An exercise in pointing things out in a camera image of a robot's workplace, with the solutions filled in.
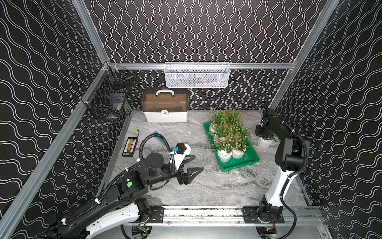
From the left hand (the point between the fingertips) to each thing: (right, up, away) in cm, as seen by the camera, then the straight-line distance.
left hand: (199, 161), depth 57 cm
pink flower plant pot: (+16, +2, +26) cm, 31 cm away
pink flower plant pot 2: (+25, +2, +27) cm, 37 cm away
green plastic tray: (+35, -6, +36) cm, 50 cm away
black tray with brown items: (-44, 0, +40) cm, 59 cm away
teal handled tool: (-29, +9, +52) cm, 60 cm away
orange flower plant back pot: (+16, +13, +37) cm, 42 cm away
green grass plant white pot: (+15, +17, +41) cm, 47 cm away
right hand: (+44, +8, +43) cm, 62 cm away
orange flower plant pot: (+23, +20, +40) cm, 50 cm away
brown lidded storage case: (-23, +30, +56) cm, 67 cm away
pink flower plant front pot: (+28, +10, +36) cm, 47 cm away
